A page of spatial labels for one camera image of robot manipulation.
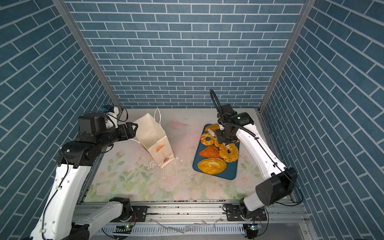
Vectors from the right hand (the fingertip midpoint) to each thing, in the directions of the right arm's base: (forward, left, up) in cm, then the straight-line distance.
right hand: (221, 136), depth 78 cm
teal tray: (-11, -8, -21) cm, 25 cm away
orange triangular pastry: (0, +5, -17) cm, 18 cm away
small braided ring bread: (+8, +7, -20) cm, 22 cm away
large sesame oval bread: (-10, +4, -16) cm, 19 cm away
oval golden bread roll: (+20, +4, -17) cm, 26 cm away
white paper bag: (+7, +43, -14) cm, 46 cm away
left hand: (-7, +41, +13) cm, 44 cm away
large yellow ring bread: (-3, -6, -17) cm, 19 cm away
